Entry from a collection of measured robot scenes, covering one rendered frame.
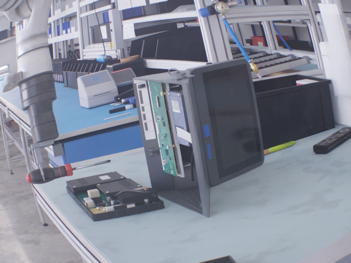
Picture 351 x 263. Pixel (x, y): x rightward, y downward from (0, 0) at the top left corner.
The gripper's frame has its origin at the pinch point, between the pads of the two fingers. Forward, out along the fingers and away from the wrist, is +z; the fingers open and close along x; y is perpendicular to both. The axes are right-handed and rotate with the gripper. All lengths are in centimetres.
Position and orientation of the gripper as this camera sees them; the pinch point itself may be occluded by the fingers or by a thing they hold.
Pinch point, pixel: (43, 180)
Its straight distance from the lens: 125.4
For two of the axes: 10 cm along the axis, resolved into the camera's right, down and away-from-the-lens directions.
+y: 9.2, -2.2, 3.3
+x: -3.1, 1.2, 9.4
